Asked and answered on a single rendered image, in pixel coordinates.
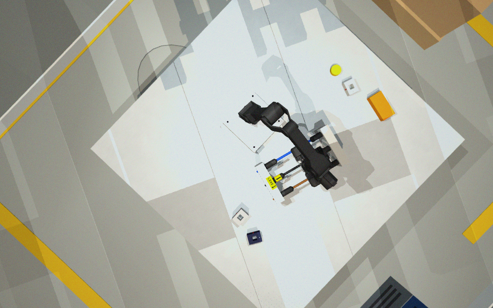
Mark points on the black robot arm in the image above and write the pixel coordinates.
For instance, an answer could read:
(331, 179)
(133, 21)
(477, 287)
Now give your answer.
(317, 161)

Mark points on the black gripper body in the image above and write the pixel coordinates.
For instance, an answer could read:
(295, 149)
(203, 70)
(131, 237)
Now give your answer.
(296, 153)

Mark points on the yellow cylinder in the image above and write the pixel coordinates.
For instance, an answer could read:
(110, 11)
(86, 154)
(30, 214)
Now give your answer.
(335, 70)

